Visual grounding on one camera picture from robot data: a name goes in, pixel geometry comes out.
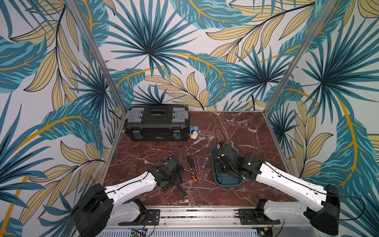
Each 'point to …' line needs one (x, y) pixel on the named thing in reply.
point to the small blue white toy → (194, 131)
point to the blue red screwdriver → (195, 166)
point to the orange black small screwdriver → (195, 180)
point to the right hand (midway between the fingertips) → (214, 164)
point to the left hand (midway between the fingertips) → (177, 182)
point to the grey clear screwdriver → (205, 164)
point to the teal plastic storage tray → (222, 179)
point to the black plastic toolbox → (157, 123)
